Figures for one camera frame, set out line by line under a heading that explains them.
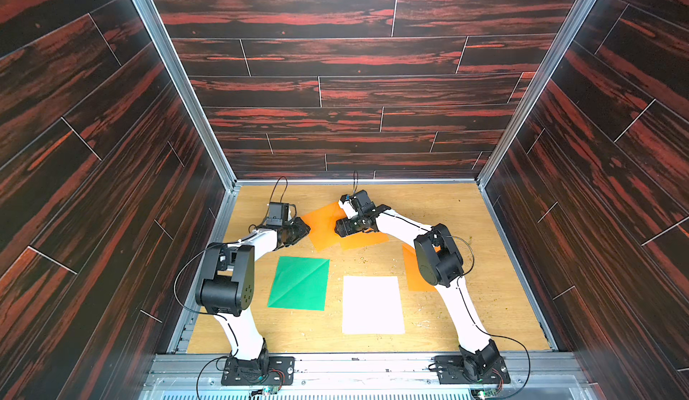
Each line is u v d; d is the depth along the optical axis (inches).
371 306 34.0
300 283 35.7
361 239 36.8
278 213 30.8
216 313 20.3
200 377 26.7
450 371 28.7
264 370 26.2
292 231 33.2
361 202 33.6
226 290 19.4
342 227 36.8
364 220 31.5
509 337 27.0
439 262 24.3
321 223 41.3
